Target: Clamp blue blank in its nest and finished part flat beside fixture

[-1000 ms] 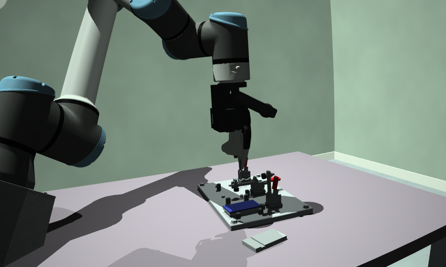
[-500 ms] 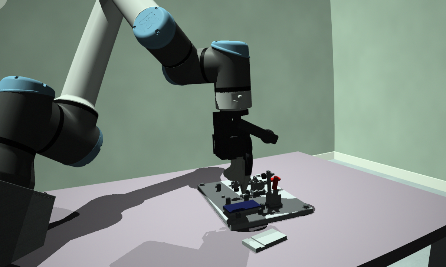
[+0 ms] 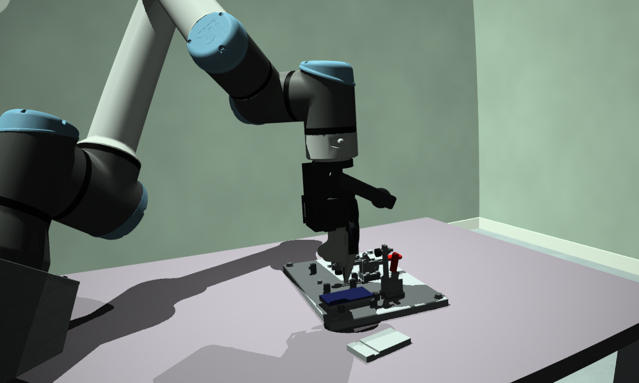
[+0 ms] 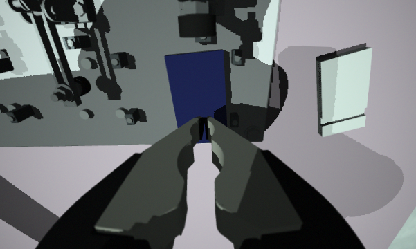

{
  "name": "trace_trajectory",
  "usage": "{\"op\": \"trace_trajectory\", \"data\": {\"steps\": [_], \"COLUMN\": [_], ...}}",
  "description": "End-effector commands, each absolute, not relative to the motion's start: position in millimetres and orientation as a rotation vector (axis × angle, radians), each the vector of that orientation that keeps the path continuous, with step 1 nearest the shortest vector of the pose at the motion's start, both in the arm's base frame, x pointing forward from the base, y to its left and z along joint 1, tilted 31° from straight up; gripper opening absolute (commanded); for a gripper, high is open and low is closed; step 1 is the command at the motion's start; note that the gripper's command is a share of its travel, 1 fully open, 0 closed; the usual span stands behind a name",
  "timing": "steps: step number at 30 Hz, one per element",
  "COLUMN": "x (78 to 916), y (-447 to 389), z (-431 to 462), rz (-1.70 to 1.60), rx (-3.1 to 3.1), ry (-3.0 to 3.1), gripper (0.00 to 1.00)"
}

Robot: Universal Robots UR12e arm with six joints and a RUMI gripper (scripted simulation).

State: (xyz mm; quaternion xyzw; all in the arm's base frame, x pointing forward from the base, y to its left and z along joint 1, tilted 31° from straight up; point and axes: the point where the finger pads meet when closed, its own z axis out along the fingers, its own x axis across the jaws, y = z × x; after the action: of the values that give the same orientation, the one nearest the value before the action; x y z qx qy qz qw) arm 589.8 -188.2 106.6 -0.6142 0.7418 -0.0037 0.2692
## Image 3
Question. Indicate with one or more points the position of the toggle clamp with red handle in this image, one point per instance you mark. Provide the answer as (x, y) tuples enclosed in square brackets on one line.
[(370, 268)]

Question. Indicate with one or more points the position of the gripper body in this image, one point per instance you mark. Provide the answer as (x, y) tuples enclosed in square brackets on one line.
[(327, 206)]

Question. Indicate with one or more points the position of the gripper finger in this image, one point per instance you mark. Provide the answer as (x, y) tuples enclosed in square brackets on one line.
[(345, 246), (327, 244)]

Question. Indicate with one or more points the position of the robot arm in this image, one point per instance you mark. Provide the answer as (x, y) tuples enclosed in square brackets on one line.
[(92, 186)]

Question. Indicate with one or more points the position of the blue flat blank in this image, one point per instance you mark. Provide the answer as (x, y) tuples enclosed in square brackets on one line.
[(346, 297)]

